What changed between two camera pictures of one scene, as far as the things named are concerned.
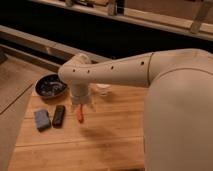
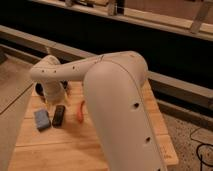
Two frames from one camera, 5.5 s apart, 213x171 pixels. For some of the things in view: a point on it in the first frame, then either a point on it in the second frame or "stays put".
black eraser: [58, 118] stays put
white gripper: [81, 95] -> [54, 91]
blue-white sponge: [42, 118] stays put
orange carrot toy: [80, 112] stays put
